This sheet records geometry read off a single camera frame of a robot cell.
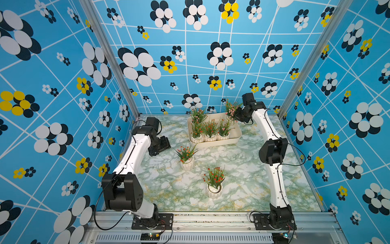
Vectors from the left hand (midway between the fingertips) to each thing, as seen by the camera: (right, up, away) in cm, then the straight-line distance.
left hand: (167, 147), depth 84 cm
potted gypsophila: (+17, +18, +15) cm, 29 cm away
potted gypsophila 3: (+25, +9, +9) cm, 28 cm away
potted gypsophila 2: (+17, +8, +9) cm, 21 cm away
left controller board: (-6, -42, -12) cm, 44 cm away
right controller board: (+56, -41, -14) cm, 71 cm away
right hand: (+44, +19, +18) cm, 51 cm away
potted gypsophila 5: (+11, -8, +3) cm, 14 cm away
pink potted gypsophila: (+38, +21, +9) cm, 44 cm away
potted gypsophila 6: (+25, -15, -10) cm, 31 cm away
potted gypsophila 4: (+33, +9, +10) cm, 36 cm away
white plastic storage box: (+44, +7, +24) cm, 51 cm away
